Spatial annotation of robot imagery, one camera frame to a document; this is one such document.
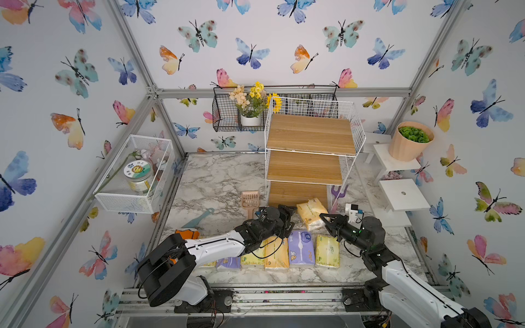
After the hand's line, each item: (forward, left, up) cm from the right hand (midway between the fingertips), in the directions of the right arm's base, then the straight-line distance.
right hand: (322, 215), depth 77 cm
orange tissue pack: (-6, +53, -9) cm, 54 cm away
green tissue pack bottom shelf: (-9, -4, -13) cm, 16 cm away
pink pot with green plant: (+24, -32, +17) cm, 44 cm away
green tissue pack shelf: (-14, +26, -12) cm, 32 cm away
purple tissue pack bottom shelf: (-8, +7, -12) cm, 16 cm away
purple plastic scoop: (+21, -12, -17) cm, 29 cm away
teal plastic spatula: (+2, +55, -16) cm, 57 cm away
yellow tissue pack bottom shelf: (+2, +4, -1) cm, 5 cm away
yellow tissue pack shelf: (-13, +17, -4) cm, 22 cm away
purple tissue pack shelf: (-15, +33, -13) cm, 38 cm away
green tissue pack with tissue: (-16, +41, -13) cm, 46 cm away
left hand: (+1, +7, 0) cm, 8 cm away
